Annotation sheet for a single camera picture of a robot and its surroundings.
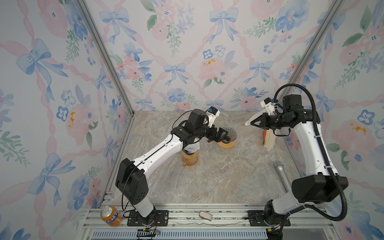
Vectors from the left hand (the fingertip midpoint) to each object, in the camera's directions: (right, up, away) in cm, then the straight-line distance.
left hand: (222, 128), depth 75 cm
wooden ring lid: (+5, -11, +13) cm, 18 cm away
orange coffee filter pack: (+35, -7, +23) cm, 43 cm away
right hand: (+15, +3, 0) cm, 15 cm away
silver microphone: (+37, -23, +13) cm, 45 cm away
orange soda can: (-50, -38, -9) cm, 64 cm away
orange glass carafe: (-17, -18, +11) cm, 27 cm away
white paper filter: (+16, +6, -1) cm, 17 cm away
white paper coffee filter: (-15, -11, +8) cm, 20 cm away
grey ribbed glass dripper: (+8, -5, +14) cm, 17 cm away
